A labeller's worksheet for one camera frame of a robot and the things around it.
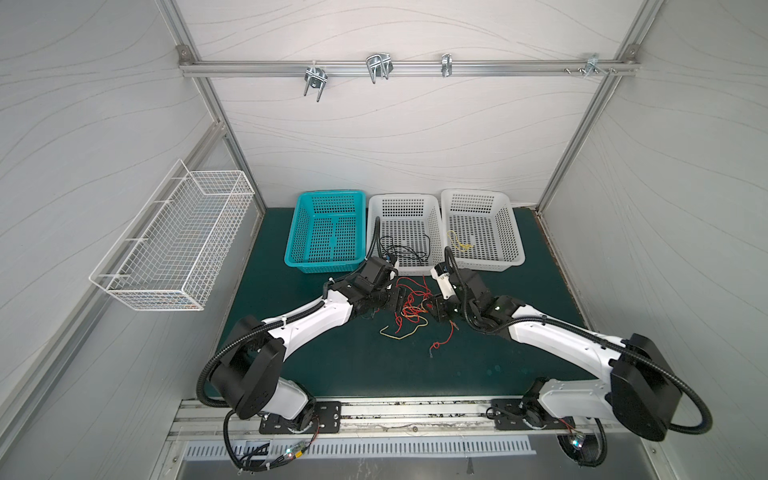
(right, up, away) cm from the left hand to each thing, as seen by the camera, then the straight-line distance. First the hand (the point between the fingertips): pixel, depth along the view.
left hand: (402, 290), depth 86 cm
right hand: (+8, 0, -3) cm, 9 cm away
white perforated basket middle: (+5, +18, +29) cm, 34 cm away
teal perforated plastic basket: (-28, +18, +29) cm, 44 cm away
